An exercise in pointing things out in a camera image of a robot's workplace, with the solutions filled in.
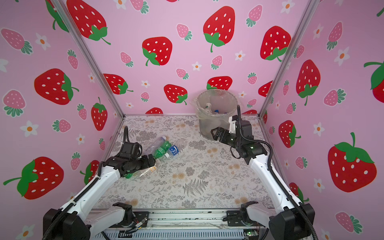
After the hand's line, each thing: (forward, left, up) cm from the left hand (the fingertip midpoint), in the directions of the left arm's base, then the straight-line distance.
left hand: (149, 161), depth 83 cm
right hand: (+9, -37, +16) cm, 42 cm away
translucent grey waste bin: (+39, -39, +7) cm, 56 cm away
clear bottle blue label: (+10, -12, -5) cm, 17 cm away
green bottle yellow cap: (+10, -4, -6) cm, 12 cm away
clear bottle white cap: (+22, -3, -8) cm, 24 cm away
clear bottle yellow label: (-2, 0, -6) cm, 7 cm away
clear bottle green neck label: (+38, -35, +8) cm, 52 cm away
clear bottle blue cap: (+39, -43, +2) cm, 58 cm away
